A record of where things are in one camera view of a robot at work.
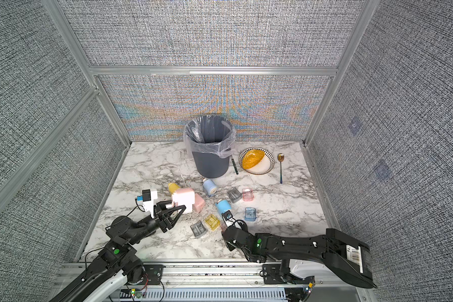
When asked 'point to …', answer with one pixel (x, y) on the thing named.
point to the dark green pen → (236, 171)
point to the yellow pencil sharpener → (173, 187)
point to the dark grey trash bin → (211, 166)
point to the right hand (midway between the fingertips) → (226, 227)
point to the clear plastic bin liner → (210, 134)
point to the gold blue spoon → (280, 157)
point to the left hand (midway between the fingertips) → (186, 205)
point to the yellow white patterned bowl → (256, 160)
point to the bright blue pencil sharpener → (223, 206)
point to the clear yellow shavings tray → (212, 222)
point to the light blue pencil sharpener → (209, 187)
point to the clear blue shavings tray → (250, 214)
